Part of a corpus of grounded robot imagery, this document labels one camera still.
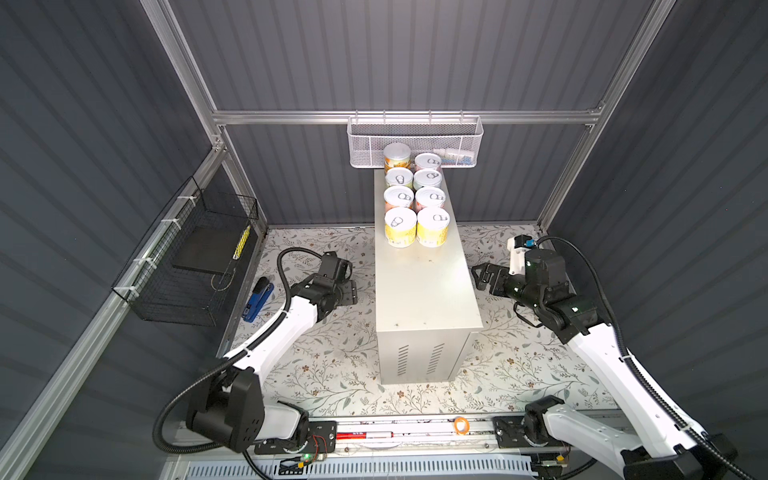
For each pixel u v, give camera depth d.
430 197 0.72
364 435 0.74
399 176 0.77
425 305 0.59
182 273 0.72
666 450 0.38
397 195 0.72
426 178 0.77
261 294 0.97
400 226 0.66
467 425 0.75
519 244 0.64
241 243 0.79
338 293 0.67
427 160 0.81
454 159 0.90
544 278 0.53
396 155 0.79
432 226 0.67
